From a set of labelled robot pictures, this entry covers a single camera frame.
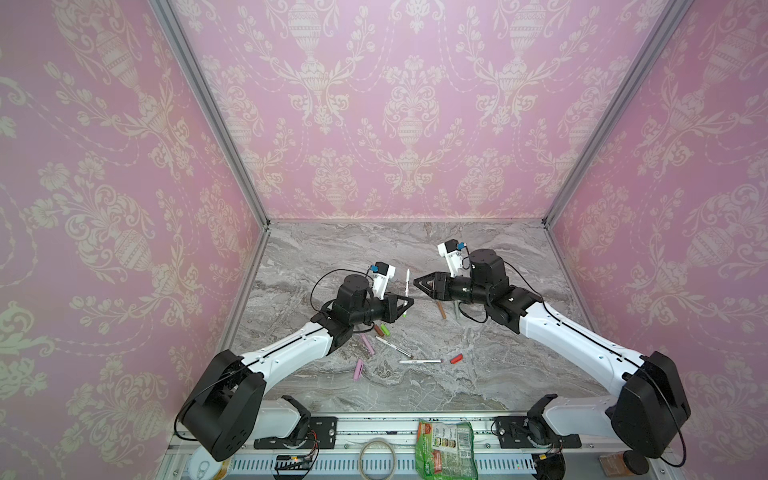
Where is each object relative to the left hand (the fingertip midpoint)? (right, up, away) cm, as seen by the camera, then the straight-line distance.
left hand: (413, 304), depth 78 cm
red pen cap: (+13, -17, +8) cm, 23 cm away
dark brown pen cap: (-10, -10, +14) cm, 20 cm away
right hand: (+1, +6, -3) cm, 7 cm away
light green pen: (+9, +1, -8) cm, 13 cm away
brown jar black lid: (+44, -31, -15) cm, 55 cm away
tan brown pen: (+11, -5, +18) cm, 22 cm away
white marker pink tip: (+2, -18, +7) cm, 19 cm away
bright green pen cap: (-7, -11, +13) cm, 19 cm away
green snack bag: (+7, -33, -8) cm, 35 cm away
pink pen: (-12, -15, +9) cm, 21 cm away
